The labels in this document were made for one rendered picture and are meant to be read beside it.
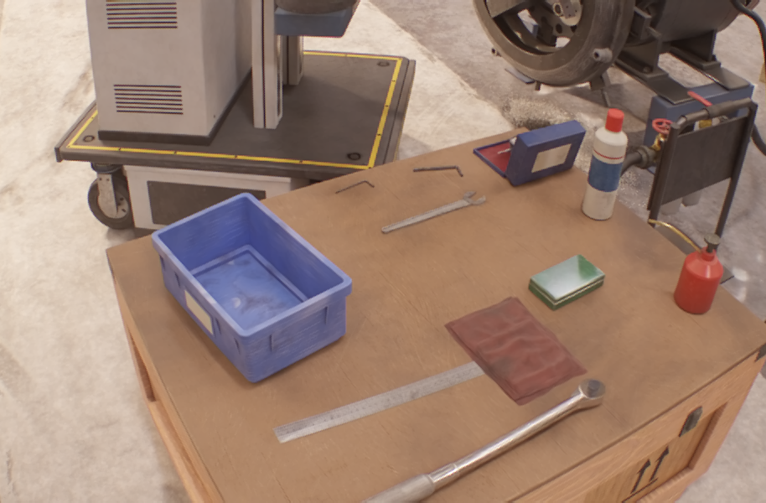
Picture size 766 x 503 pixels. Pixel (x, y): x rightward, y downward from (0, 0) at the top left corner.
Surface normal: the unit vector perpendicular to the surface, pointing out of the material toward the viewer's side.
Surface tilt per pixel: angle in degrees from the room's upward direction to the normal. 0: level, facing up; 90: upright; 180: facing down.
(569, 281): 0
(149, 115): 90
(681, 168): 90
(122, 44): 90
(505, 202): 0
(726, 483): 0
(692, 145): 90
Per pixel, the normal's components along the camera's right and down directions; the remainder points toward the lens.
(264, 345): 0.66, 0.48
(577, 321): 0.05, -0.79
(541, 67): -0.85, 0.28
